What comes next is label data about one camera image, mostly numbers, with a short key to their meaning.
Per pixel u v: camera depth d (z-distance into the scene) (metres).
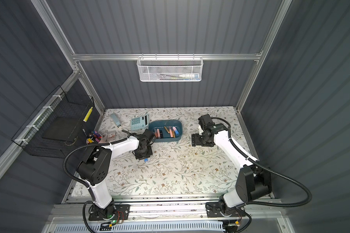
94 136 0.89
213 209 0.74
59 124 0.73
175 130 1.05
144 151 0.79
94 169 0.49
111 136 1.02
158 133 1.03
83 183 0.51
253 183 0.42
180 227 0.77
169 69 1.24
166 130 1.05
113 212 0.71
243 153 0.47
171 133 1.05
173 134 1.04
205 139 0.71
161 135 1.03
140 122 1.10
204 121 0.67
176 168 0.89
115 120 1.11
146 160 0.91
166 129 1.05
